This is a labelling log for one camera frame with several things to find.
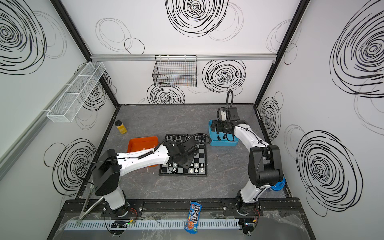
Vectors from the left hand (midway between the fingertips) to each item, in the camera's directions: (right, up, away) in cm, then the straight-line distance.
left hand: (189, 162), depth 82 cm
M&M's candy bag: (+2, -23, -13) cm, 26 cm away
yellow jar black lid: (-46, +18, +16) cm, 52 cm away
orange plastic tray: (-32, +8, +14) cm, 36 cm away
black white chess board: (+5, -5, +4) cm, 8 cm away
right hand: (+17, +20, +10) cm, 28 cm away
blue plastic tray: (+20, +10, +17) cm, 28 cm away
